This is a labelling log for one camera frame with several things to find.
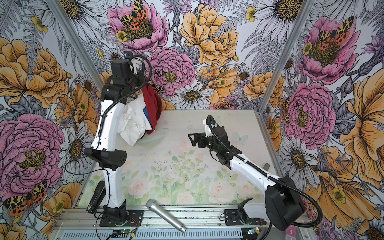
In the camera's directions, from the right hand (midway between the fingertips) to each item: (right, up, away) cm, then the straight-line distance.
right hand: (194, 139), depth 81 cm
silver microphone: (-20, -32, -6) cm, 39 cm away
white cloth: (-37, +10, +11) cm, 40 cm away
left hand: (-28, +32, -5) cm, 43 cm away
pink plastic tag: (+44, -41, -11) cm, 61 cm away
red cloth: (-26, +21, +15) cm, 37 cm away
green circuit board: (-32, -42, -10) cm, 54 cm away
